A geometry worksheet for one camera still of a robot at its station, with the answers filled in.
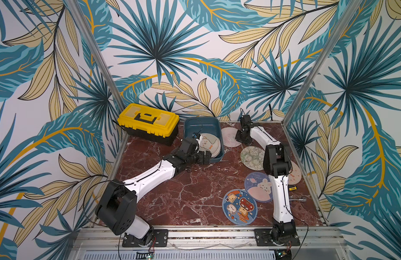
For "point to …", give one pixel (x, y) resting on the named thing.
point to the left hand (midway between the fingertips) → (203, 155)
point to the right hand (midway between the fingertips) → (240, 139)
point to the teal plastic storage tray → (205, 125)
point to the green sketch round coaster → (253, 157)
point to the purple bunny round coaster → (259, 186)
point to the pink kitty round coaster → (228, 136)
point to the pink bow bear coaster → (295, 176)
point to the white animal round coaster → (208, 142)
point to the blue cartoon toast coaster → (239, 207)
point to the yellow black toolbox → (150, 122)
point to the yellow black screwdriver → (291, 187)
